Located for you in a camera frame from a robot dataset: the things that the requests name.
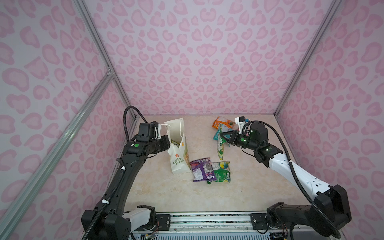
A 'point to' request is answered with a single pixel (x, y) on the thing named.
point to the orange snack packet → (219, 119)
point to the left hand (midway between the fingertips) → (170, 140)
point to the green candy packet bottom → (222, 171)
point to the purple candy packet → (203, 170)
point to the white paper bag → (180, 160)
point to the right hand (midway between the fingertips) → (221, 134)
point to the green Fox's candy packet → (176, 143)
